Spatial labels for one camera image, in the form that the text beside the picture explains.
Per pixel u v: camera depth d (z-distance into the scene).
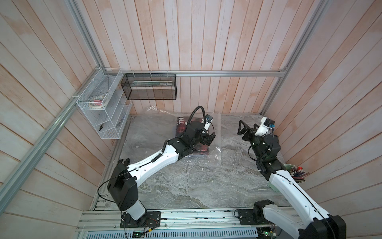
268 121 0.61
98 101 0.74
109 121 0.77
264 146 0.56
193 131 0.56
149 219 0.73
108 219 0.75
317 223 0.39
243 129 0.67
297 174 0.70
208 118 0.65
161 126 1.13
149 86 1.07
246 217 0.73
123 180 0.42
